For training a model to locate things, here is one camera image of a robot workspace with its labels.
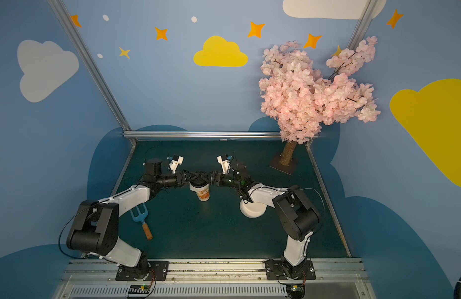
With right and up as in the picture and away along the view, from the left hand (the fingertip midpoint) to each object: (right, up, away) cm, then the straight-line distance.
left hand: (198, 176), depth 86 cm
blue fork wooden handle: (-28, -20, +2) cm, 35 cm away
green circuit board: (-21, -44, -13) cm, 51 cm away
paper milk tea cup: (+2, -8, 0) cm, 8 cm away
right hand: (+5, 0, 0) cm, 5 cm away
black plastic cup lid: (+1, -2, -5) cm, 6 cm away
